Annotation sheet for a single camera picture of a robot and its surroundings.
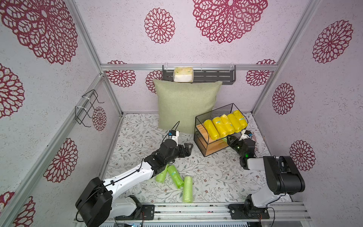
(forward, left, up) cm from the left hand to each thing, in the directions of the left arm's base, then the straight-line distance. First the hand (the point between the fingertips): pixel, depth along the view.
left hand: (187, 146), depth 80 cm
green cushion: (+25, +4, +10) cm, 27 cm away
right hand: (+13, -27, -7) cm, 31 cm away
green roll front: (-20, 0, -15) cm, 25 cm away
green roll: (-13, +16, -15) cm, 25 cm away
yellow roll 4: (+14, -30, +1) cm, 33 cm away
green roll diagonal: (-13, +6, -12) cm, 19 cm away
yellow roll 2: (+9, -21, +2) cm, 23 cm away
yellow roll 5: (+16, -34, +3) cm, 38 cm away
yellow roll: (+11, -15, +1) cm, 18 cm away
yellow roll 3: (+13, -25, +2) cm, 29 cm away
